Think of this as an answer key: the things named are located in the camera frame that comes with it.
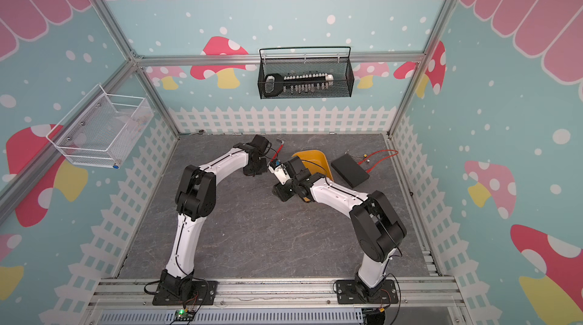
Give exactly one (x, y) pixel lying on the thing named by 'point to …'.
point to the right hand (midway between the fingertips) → (278, 187)
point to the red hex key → (278, 151)
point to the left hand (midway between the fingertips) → (259, 172)
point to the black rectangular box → (350, 170)
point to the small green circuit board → (184, 315)
